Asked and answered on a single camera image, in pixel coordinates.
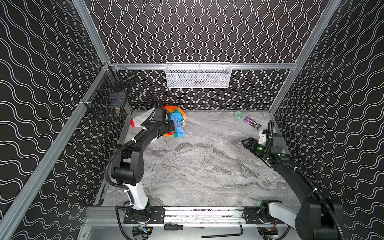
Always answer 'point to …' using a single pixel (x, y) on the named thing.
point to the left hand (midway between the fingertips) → (178, 127)
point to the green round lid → (239, 115)
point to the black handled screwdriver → (172, 227)
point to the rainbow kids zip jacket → (180, 117)
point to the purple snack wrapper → (252, 122)
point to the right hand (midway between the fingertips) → (246, 143)
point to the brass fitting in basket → (117, 111)
